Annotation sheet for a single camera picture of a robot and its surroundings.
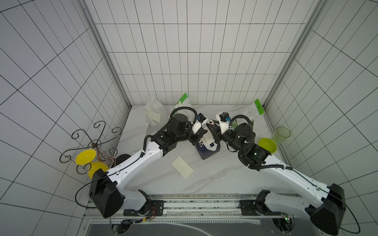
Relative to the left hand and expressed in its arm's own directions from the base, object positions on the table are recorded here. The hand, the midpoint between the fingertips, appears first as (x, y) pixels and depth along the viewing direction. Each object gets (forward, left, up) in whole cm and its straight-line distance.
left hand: (203, 133), depth 73 cm
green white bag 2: (+20, -33, -5) cm, 39 cm away
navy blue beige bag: (-5, -1, -12) cm, 13 cm away
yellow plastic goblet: (-16, +49, +6) cm, 52 cm away
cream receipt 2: (-8, +11, -25) cm, 29 cm away
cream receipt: (-2, -3, -3) cm, 5 cm away
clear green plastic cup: (+8, -49, -13) cm, 51 cm away
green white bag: (+26, +10, -3) cm, 28 cm away
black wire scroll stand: (0, +62, -29) cm, 69 cm away
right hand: (+4, -3, +7) cm, 8 cm away
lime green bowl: (+6, -45, -23) cm, 51 cm away
